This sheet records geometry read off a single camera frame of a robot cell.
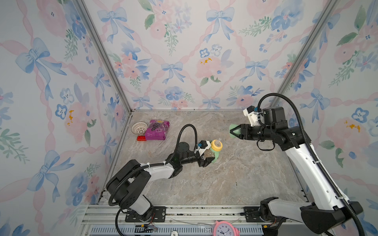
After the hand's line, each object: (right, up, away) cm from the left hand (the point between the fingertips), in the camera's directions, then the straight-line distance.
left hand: (215, 151), depth 78 cm
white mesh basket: (-50, +12, +29) cm, 59 cm away
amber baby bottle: (-4, 0, -5) cm, 6 cm away
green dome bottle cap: (+8, +11, -12) cm, 18 cm away
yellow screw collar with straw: (0, +5, -6) cm, 8 cm away
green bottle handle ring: (0, 0, -7) cm, 7 cm away
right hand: (+8, +11, -9) cm, 16 cm away
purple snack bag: (-36, +11, +23) cm, 44 cm away
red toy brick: (-47, +5, +24) cm, 53 cm away
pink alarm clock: (+3, -34, -9) cm, 36 cm away
